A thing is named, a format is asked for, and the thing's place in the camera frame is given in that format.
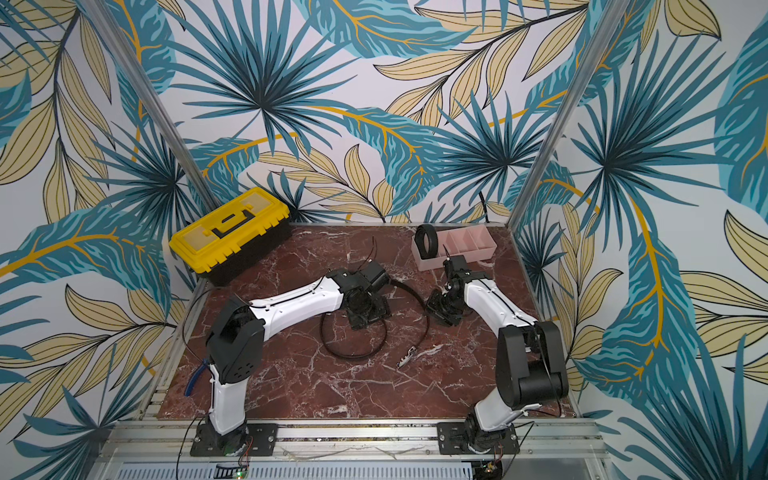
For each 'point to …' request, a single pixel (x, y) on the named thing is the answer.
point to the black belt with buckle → (419, 236)
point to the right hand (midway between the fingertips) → (429, 314)
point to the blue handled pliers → (195, 375)
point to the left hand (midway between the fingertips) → (381, 324)
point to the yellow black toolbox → (224, 243)
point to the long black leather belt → (405, 356)
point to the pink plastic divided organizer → (469, 242)
